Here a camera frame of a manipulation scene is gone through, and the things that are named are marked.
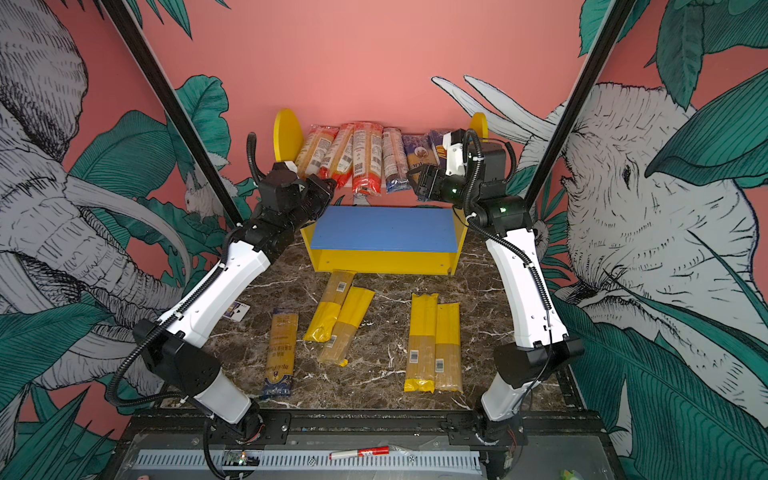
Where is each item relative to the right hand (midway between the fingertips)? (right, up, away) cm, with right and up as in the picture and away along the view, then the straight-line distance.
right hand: (415, 170), depth 66 cm
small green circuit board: (-41, -68, +4) cm, 80 cm away
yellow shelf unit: (-2, -15, +29) cm, 33 cm away
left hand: (-18, 0, +5) cm, 19 cm away
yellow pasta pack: (-27, -41, +24) cm, 55 cm away
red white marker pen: (-12, -67, +4) cm, 68 cm away
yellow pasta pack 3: (+4, -46, +21) cm, 51 cm away
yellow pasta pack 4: (+10, -50, +16) cm, 54 cm away
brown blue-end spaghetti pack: (-37, -48, +18) cm, 63 cm away
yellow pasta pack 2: (-21, -46, +20) cm, 54 cm away
